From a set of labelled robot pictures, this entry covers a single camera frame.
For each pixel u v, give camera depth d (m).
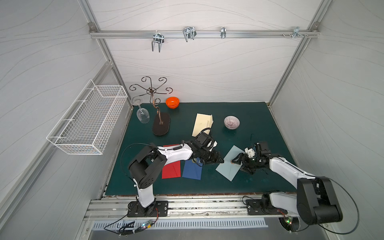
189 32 0.77
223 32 0.79
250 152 0.84
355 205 0.39
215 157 0.76
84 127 0.69
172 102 1.18
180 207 0.75
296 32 0.76
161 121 1.06
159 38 0.78
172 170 0.86
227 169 0.88
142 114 0.87
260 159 0.66
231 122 1.08
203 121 1.12
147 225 0.69
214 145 0.84
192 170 0.86
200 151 0.70
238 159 0.80
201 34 0.79
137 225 0.70
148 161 0.53
